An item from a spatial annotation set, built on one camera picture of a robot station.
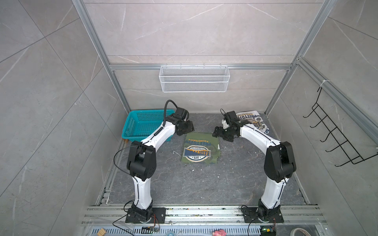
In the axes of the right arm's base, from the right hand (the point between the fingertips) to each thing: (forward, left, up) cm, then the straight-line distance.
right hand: (217, 135), depth 94 cm
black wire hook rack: (-30, -49, +23) cm, 62 cm away
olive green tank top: (-5, +11, -6) cm, 13 cm away
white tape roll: (-51, -32, -9) cm, 60 cm away
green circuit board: (-51, -19, -10) cm, 55 cm away
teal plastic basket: (+19, +58, -9) cm, 61 cm away
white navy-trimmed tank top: (+25, -34, -7) cm, 43 cm away
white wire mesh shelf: (+34, +14, +20) cm, 42 cm away
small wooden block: (-50, +61, -8) cm, 79 cm away
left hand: (+4, +17, +5) cm, 18 cm away
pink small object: (-51, +5, -6) cm, 52 cm away
